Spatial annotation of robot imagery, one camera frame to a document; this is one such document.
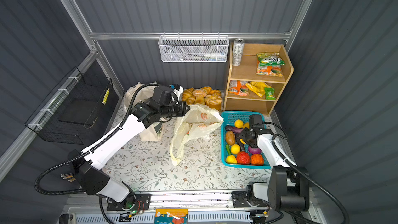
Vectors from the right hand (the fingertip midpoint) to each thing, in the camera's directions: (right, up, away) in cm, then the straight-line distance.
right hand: (246, 137), depth 88 cm
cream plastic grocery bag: (-28, +8, +8) cm, 30 cm away
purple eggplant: (-6, +4, +8) cm, 10 cm away
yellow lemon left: (-7, -6, -2) cm, 9 cm away
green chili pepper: (-10, -7, +1) cm, 13 cm away
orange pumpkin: (+4, -10, -8) cm, 13 cm away
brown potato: (-9, -1, +2) cm, 9 cm away
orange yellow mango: (+2, +6, +8) cm, 11 cm away
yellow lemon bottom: (-10, -11, -6) cm, 16 cm away
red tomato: (-4, -9, -7) cm, 12 cm away
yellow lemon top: (-2, +7, +8) cm, 11 cm away
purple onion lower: (+4, -6, -3) cm, 8 cm away
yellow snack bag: (+10, +30, +8) cm, 32 cm away
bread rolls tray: (-23, +26, +23) cm, 42 cm away
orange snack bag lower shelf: (-2, +30, +8) cm, 31 cm away
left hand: (-31, +17, -13) cm, 38 cm away
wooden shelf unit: (+1, +38, +1) cm, 38 cm away
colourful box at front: (-39, -32, -19) cm, 54 cm away
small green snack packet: (+16, +26, +6) cm, 31 cm away
